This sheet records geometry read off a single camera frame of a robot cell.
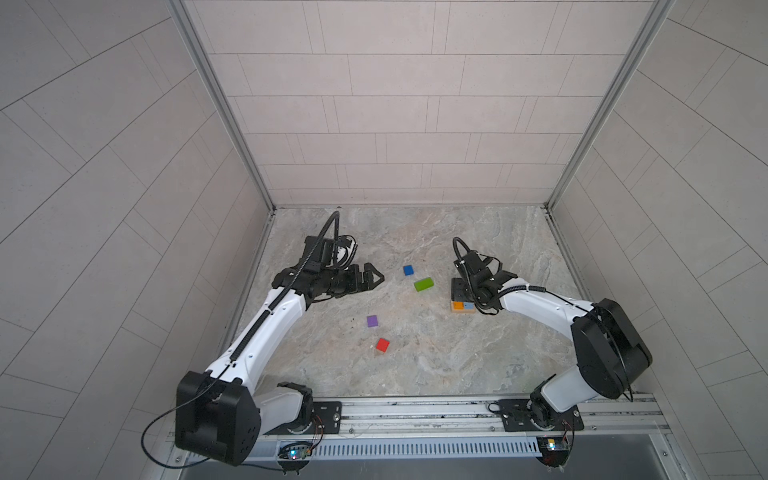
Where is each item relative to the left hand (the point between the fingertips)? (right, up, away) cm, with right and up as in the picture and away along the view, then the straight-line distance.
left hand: (378, 277), depth 77 cm
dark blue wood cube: (+9, -1, +22) cm, 24 cm away
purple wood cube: (-3, -15, +12) cm, 19 cm away
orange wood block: (+23, -10, +12) cm, 28 cm away
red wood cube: (+1, -20, +6) cm, 21 cm away
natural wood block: (+25, -12, +12) cm, 30 cm away
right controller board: (+41, -38, -9) cm, 57 cm away
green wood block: (+13, -5, +20) cm, 24 cm away
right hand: (+24, -6, +14) cm, 28 cm away
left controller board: (-17, -36, -12) cm, 42 cm away
